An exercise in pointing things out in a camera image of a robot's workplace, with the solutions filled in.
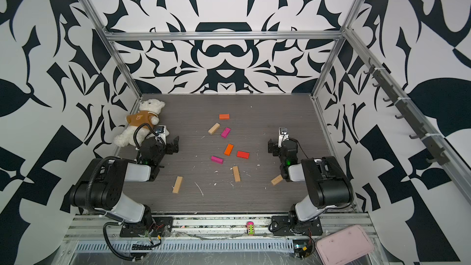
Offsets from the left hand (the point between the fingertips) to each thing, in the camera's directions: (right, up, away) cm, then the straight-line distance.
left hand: (165, 133), depth 94 cm
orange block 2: (+32, -9, +2) cm, 33 cm away
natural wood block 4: (+54, -20, -9) cm, 59 cm away
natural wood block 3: (+36, -18, -6) cm, 41 cm away
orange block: (+29, +8, +14) cm, 33 cm away
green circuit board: (+61, -41, -23) cm, 77 cm away
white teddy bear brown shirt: (-13, +11, +7) cm, 18 cm away
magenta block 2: (+26, -13, -2) cm, 29 cm away
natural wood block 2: (+9, -22, -9) cm, 26 cm away
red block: (+39, -11, +1) cm, 41 cm away
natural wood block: (+23, +2, +10) cm, 25 cm away
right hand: (+58, -1, +1) cm, 58 cm away
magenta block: (+30, 0, +8) cm, 31 cm away
